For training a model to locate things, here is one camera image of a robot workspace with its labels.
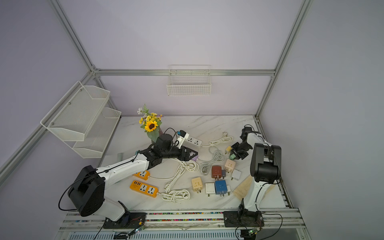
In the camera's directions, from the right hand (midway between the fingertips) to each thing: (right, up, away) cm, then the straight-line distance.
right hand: (232, 156), depth 95 cm
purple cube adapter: (-7, -9, -8) cm, 14 cm away
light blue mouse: (-73, 0, -1) cm, 73 cm away
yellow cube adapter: (-1, +5, +3) cm, 6 cm away
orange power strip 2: (-53, -9, -9) cm, 54 cm away
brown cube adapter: (-11, -8, -10) cm, 17 cm away
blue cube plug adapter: (-10, -14, -15) cm, 23 cm away
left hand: (-25, +5, -16) cm, 30 cm away
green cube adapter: (-1, 0, -3) cm, 3 cm away
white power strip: (-26, +10, +6) cm, 28 cm away
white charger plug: (-16, -15, -13) cm, 26 cm away
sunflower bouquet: (-49, +21, -13) cm, 55 cm away
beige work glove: (+3, -17, -11) cm, 21 cm away
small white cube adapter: (+1, -10, -7) cm, 12 cm away
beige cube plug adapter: (-23, -12, -15) cm, 30 cm away
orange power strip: (-52, -15, -14) cm, 56 cm away
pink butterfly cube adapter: (-3, -4, -7) cm, 9 cm away
